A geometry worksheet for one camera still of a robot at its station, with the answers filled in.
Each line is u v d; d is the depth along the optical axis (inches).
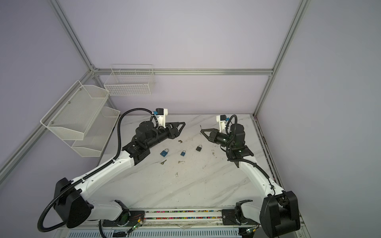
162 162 36.7
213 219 29.4
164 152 38.6
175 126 25.6
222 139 26.2
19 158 20.7
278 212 15.7
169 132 24.8
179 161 36.9
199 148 39.7
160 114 24.8
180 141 41.0
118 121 22.9
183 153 38.7
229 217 28.7
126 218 27.0
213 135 27.5
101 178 17.5
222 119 27.6
